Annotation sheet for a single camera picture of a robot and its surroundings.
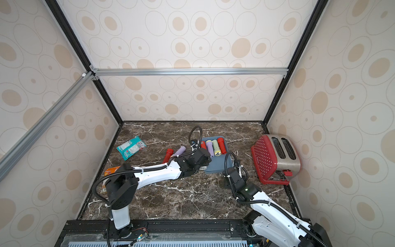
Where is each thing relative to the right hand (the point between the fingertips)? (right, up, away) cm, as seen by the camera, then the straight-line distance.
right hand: (237, 176), depth 84 cm
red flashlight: (-5, +16, +19) cm, 25 cm away
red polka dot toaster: (+19, +10, -6) cm, 22 cm away
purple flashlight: (-34, +12, +16) cm, 39 cm away
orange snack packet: (-76, 0, +8) cm, 77 cm away
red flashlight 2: (-40, +11, +16) cm, 45 cm away
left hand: (-14, +11, +1) cm, 18 cm away
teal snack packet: (-68, +14, +18) cm, 71 cm away
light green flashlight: (-9, +12, +15) cm, 22 cm away
